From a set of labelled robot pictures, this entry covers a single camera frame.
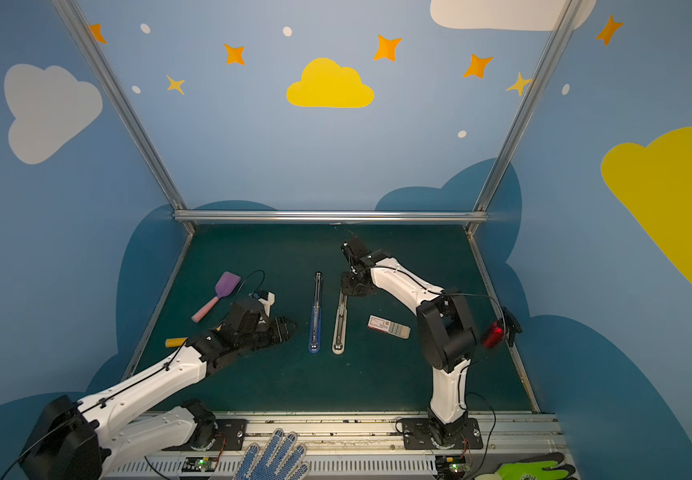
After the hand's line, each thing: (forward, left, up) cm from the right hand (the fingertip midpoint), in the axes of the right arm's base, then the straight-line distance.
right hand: (351, 287), depth 93 cm
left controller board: (-47, +34, -8) cm, 59 cm away
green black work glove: (-43, -49, -8) cm, 66 cm away
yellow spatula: (-19, +51, -4) cm, 55 cm away
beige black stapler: (-13, +3, -7) cm, 15 cm away
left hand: (-16, +13, +3) cm, 22 cm away
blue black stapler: (-13, +10, -7) cm, 18 cm away
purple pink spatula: (+3, +44, -7) cm, 45 cm away
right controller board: (-44, -27, -9) cm, 52 cm away
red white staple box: (-9, -12, -8) cm, 17 cm away
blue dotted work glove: (-45, +15, -8) cm, 48 cm away
